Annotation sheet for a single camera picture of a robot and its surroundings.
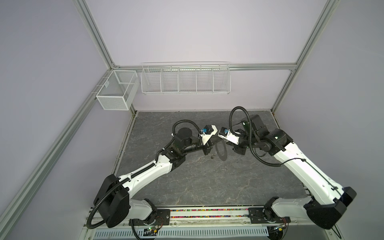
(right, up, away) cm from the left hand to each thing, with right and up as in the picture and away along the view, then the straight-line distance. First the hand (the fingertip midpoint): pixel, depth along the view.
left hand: (221, 139), depth 69 cm
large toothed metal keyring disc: (-2, -3, -11) cm, 12 cm away
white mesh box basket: (-65, +30, +32) cm, 78 cm away
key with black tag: (-3, -11, +15) cm, 19 cm away
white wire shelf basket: (-4, +40, +36) cm, 54 cm away
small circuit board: (-34, -45, +3) cm, 57 cm away
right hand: (+5, -1, +3) cm, 6 cm away
